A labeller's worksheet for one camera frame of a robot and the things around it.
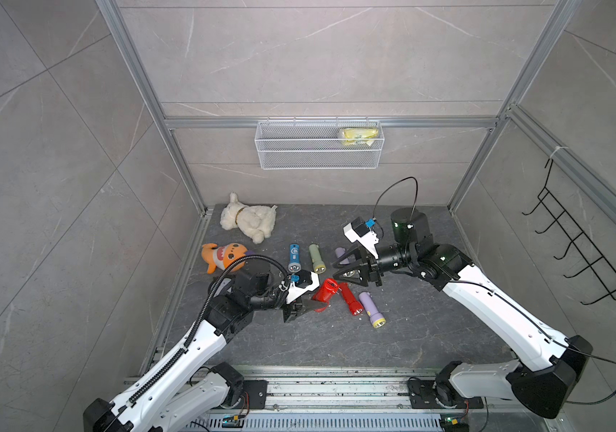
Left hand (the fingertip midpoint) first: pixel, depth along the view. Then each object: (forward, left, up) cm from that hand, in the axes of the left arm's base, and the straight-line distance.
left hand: (322, 291), depth 66 cm
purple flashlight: (+2, -18, -23) cm, 30 cm away
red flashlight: (-3, -1, +5) cm, 5 cm away
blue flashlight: (+22, +9, -23) cm, 34 cm away
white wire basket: (+59, -2, +4) cm, 59 cm away
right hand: (+1, -4, +7) cm, 8 cm away
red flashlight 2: (+6, -12, -23) cm, 27 cm away
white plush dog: (+37, +23, -16) cm, 47 cm away
